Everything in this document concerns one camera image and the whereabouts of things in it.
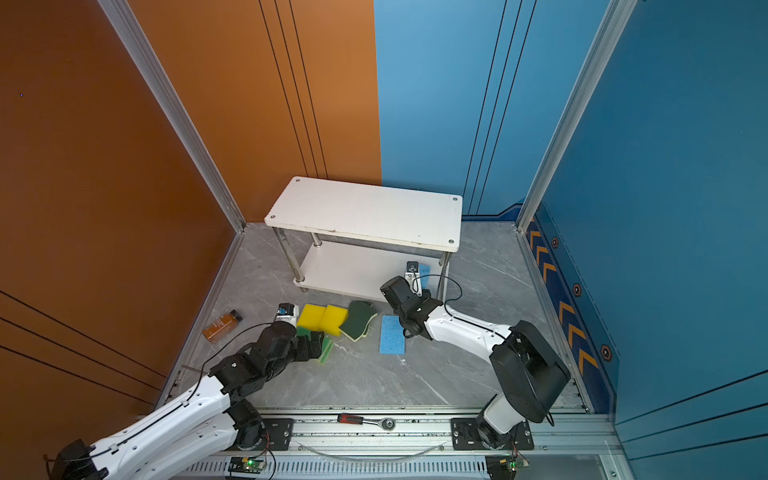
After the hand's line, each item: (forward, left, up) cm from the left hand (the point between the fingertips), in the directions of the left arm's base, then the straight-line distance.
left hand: (312, 332), depth 82 cm
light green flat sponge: (-2, -4, -5) cm, 6 cm away
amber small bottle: (+4, +29, -5) cm, 30 cm away
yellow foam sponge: (+8, +3, -6) cm, 11 cm away
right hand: (+12, -27, +1) cm, 29 cm away
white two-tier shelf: (+13, -12, +25) cm, 31 cm away
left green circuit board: (-29, +12, -10) cm, 33 cm away
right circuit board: (-29, -49, -9) cm, 58 cm away
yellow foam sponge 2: (+7, -4, -6) cm, 10 cm away
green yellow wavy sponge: (+10, -12, -6) cm, 16 cm away
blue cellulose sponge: (+2, -22, -7) cm, 23 cm away
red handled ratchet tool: (-21, -21, -6) cm, 30 cm away
